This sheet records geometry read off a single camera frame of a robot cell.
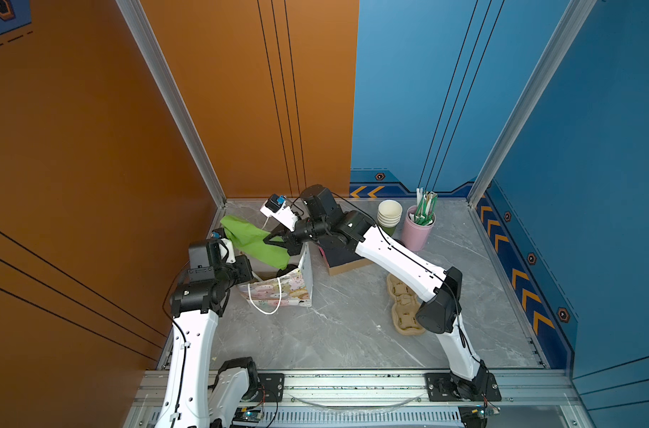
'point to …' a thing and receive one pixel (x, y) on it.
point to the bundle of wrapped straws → (425, 207)
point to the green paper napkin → (249, 240)
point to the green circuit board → (247, 414)
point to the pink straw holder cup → (415, 236)
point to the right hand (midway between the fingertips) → (270, 236)
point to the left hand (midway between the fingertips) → (248, 258)
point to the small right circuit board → (473, 416)
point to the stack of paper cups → (389, 215)
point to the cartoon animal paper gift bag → (290, 287)
